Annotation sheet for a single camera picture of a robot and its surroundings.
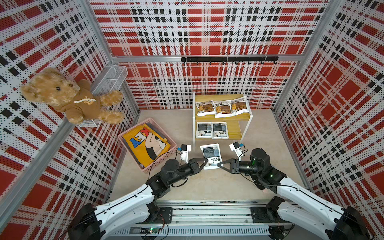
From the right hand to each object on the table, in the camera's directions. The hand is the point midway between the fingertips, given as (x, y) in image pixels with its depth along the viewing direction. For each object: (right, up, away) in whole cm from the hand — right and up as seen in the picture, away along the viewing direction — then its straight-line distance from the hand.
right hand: (220, 166), depth 70 cm
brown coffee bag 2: (+2, +28, +4) cm, 28 cm away
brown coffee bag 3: (+10, +29, +4) cm, 31 cm away
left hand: (-5, +2, +1) cm, 5 cm away
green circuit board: (-33, -30, -1) cm, 45 cm away
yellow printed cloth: (-44, +7, +23) cm, 50 cm away
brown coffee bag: (-7, +28, +4) cm, 29 cm away
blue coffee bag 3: (-7, +16, +18) cm, 26 cm away
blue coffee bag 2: (+2, +16, +17) cm, 24 cm away
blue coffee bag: (-4, +6, +2) cm, 7 cm away
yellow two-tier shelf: (+14, +19, +21) cm, 32 cm away
